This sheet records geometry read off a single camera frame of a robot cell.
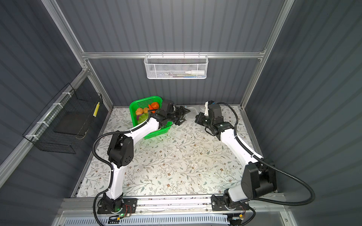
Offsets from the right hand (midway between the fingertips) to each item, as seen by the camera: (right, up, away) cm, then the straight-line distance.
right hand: (197, 116), depth 83 cm
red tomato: (-32, +10, +31) cm, 45 cm away
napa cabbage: (-37, -1, +16) cm, 41 cm away
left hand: (-4, +3, +8) cm, 9 cm away
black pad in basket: (-65, -3, -11) cm, 67 cm away
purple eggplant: (-43, 0, +21) cm, 48 cm away
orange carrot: (-34, +7, +29) cm, 45 cm away
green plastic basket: (-42, +12, +32) cm, 54 cm away
